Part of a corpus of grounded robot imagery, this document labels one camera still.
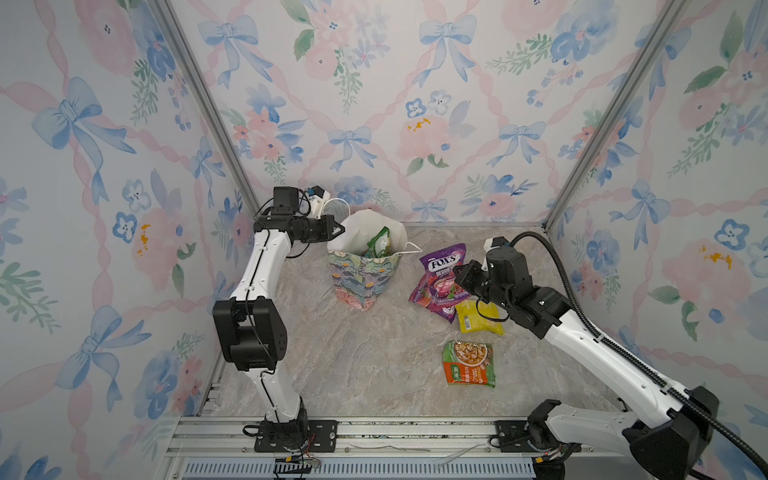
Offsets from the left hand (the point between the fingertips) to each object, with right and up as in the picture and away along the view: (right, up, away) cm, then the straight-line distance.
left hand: (344, 225), depth 85 cm
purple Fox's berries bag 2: (+26, -18, -8) cm, 32 cm away
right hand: (+29, -11, -10) cm, 32 cm away
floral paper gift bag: (+4, -15, -1) cm, 16 cm away
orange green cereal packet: (+35, -39, +1) cm, 53 cm away
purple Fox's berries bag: (+28, -9, -7) cm, 31 cm away
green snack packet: (+10, -5, +6) cm, 13 cm away
